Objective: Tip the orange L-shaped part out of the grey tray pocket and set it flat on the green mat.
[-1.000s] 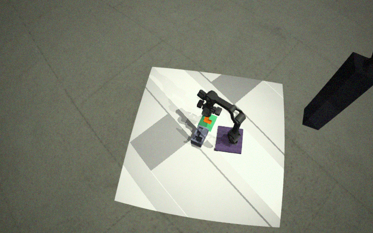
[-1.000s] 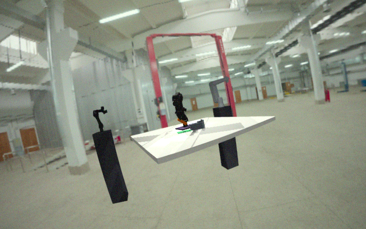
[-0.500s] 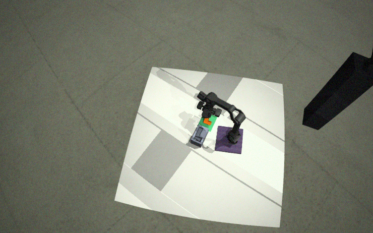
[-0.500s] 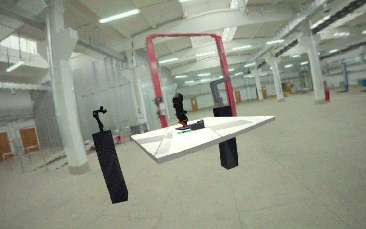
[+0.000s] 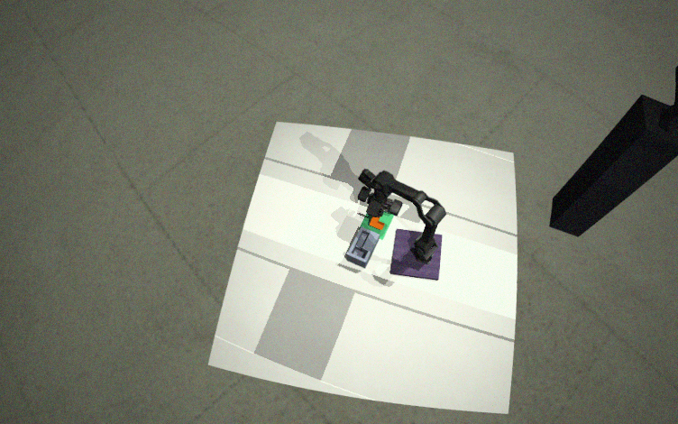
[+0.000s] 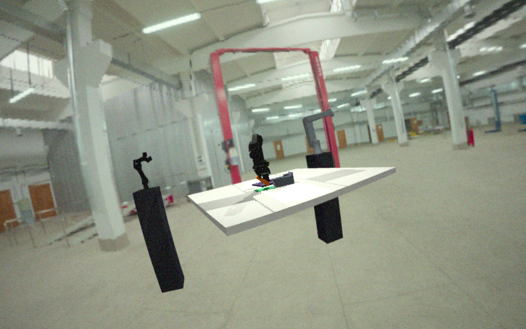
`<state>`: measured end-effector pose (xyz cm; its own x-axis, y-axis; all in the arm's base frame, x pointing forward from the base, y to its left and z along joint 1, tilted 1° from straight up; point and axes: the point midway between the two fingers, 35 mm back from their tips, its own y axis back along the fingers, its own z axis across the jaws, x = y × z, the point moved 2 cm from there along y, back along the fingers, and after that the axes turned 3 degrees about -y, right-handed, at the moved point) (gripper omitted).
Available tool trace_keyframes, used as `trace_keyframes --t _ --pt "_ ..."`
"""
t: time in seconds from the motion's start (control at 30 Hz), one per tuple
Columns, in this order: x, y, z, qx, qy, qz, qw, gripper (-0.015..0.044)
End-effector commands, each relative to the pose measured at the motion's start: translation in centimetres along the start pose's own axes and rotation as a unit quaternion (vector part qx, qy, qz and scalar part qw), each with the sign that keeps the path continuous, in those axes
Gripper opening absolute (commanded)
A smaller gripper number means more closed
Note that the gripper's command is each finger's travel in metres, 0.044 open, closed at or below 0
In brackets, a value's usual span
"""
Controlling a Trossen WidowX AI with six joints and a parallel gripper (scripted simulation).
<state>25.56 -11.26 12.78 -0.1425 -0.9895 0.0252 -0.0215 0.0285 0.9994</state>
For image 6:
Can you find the orange l-shaped part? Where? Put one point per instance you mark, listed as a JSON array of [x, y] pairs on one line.
[[263, 181]]

